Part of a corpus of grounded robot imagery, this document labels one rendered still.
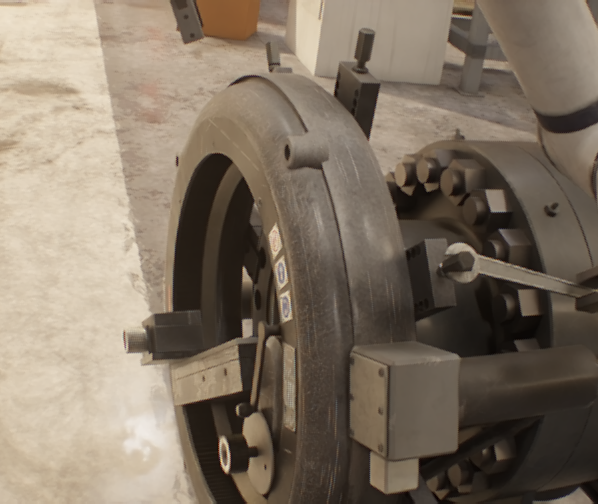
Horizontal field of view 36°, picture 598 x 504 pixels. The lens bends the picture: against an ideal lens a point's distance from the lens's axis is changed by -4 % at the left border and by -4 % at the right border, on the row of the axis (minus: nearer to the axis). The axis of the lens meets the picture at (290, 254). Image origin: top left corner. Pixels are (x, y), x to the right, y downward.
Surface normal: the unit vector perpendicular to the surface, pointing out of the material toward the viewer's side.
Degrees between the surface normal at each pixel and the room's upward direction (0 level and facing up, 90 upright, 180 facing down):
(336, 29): 90
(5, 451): 0
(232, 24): 90
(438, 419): 67
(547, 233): 35
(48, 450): 0
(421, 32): 90
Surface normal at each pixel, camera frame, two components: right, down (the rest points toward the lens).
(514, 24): -0.44, 0.71
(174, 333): 0.34, -0.20
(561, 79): -0.17, 0.65
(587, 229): 0.29, -0.48
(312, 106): 0.17, -0.80
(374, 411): -0.94, 0.04
